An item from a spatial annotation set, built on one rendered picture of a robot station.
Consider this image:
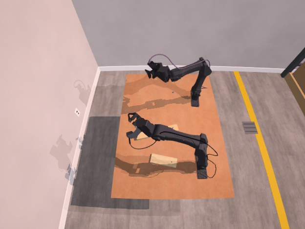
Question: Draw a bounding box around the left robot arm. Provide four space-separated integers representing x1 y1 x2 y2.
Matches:
136 118 208 179

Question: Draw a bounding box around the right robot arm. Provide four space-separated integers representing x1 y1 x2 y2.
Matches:
159 57 212 107

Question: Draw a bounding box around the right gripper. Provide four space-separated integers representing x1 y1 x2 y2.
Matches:
145 61 163 79

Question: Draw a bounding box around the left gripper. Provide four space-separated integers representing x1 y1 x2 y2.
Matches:
128 113 142 139

